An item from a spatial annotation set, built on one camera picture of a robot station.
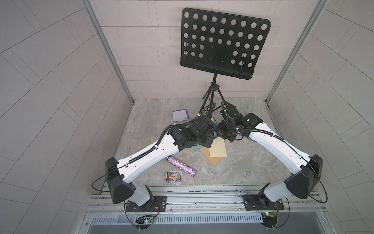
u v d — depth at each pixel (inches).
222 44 26.3
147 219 25.9
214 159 34.2
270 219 26.8
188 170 31.2
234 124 21.8
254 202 27.6
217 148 35.3
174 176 31.0
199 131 19.5
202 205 27.9
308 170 15.5
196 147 28.8
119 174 15.2
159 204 27.9
